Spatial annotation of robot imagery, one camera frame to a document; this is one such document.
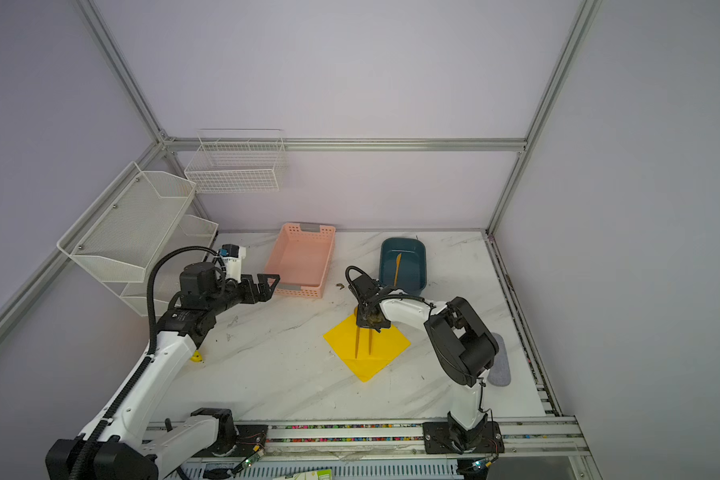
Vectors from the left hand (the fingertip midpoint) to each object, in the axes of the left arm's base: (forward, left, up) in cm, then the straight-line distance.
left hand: (263, 279), depth 78 cm
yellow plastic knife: (-8, -29, -21) cm, 37 cm away
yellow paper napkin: (-11, -28, -22) cm, 37 cm away
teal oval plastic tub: (+24, -41, -22) cm, 53 cm away
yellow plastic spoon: (-6, -25, -14) cm, 29 cm away
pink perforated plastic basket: (+29, -2, -24) cm, 37 cm away
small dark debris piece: (+14, -18, -23) cm, 32 cm away
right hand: (-1, -27, -21) cm, 34 cm away
